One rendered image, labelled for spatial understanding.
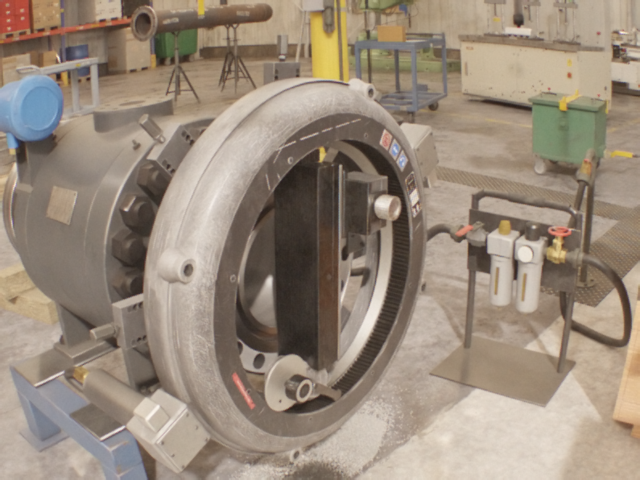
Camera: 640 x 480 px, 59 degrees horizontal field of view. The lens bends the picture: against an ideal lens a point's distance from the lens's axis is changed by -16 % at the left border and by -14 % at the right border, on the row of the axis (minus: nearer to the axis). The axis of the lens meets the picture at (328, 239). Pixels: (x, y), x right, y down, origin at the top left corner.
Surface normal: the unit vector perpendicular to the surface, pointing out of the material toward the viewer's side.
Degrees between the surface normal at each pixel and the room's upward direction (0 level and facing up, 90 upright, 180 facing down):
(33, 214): 70
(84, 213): 63
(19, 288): 90
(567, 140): 90
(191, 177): 46
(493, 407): 0
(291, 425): 90
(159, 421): 90
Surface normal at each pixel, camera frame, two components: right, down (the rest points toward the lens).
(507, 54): -0.81, 0.22
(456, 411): -0.04, -0.94
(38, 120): 0.79, 0.18
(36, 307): -0.40, 0.32
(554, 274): -0.62, 0.29
